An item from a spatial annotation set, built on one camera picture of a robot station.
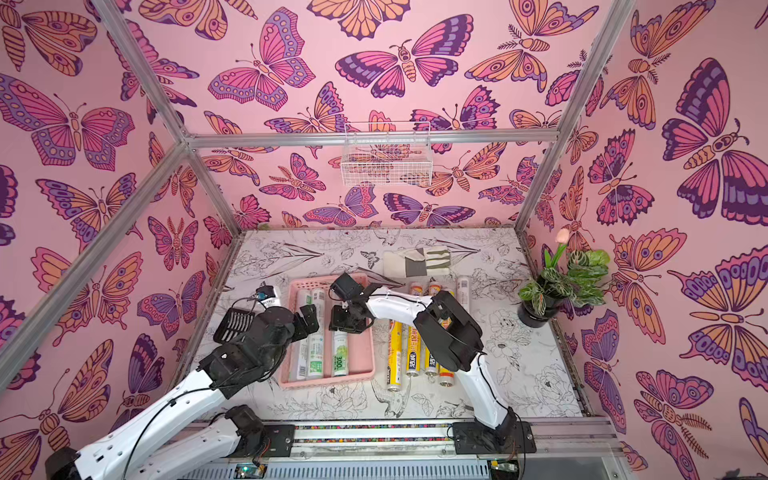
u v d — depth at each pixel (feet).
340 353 2.73
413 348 2.83
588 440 2.42
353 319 2.67
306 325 2.25
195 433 1.88
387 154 3.13
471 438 2.43
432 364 2.71
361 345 2.90
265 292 2.14
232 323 3.10
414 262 3.59
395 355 2.79
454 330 1.80
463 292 3.30
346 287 2.50
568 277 2.46
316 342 2.80
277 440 2.41
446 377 2.67
